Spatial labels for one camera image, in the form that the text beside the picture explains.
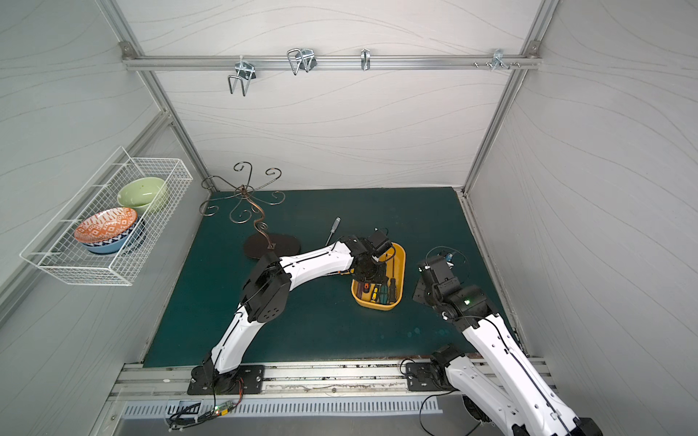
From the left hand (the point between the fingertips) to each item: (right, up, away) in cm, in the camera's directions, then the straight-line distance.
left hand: (383, 282), depth 88 cm
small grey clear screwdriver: (-18, +17, +19) cm, 31 cm away
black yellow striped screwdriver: (-3, -3, 0) cm, 4 cm away
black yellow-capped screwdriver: (+3, -4, 0) cm, 5 cm away
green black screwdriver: (0, -3, 0) cm, 3 cm away
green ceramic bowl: (-68, +29, -15) cm, 75 cm away
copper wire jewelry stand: (-44, +11, +13) cm, 48 cm away
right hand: (+10, +2, -13) cm, 16 cm away
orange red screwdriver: (-6, -2, 0) cm, 6 cm away
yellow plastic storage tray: (+5, +3, +8) cm, 10 cm away
